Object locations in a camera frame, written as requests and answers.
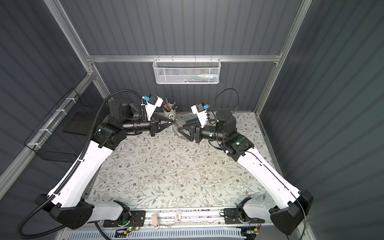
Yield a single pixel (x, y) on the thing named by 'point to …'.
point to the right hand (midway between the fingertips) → (182, 130)
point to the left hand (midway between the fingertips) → (174, 121)
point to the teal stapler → (191, 121)
